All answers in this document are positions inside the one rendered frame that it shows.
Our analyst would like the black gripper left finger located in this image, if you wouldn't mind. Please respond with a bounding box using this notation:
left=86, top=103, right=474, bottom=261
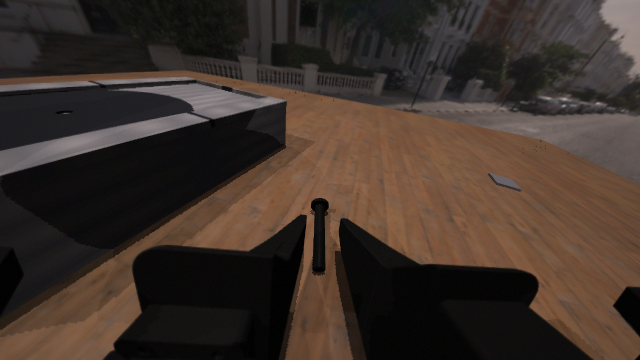
left=132, top=215, right=307, bottom=360

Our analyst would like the dark grey round disc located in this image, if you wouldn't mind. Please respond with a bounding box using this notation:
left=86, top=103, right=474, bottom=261
left=0, top=89, right=194, bottom=151

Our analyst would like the grey metal tray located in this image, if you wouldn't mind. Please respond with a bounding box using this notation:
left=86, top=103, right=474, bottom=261
left=0, top=77, right=287, bottom=319

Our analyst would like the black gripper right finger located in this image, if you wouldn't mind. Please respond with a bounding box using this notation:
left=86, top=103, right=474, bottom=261
left=339, top=218, right=539, bottom=360

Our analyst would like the grey rectangular block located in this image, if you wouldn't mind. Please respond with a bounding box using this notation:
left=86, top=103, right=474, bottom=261
left=488, top=173, right=522, bottom=192

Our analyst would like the black clevis pin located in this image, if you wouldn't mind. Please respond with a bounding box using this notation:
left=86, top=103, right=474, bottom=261
left=311, top=198, right=329, bottom=273

